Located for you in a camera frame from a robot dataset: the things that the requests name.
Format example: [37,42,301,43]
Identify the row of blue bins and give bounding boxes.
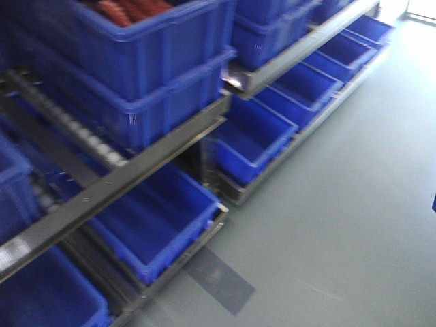
[208,0,396,187]
[0,0,238,327]

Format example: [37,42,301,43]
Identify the red ribbed hoses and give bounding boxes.
[91,0,178,27]

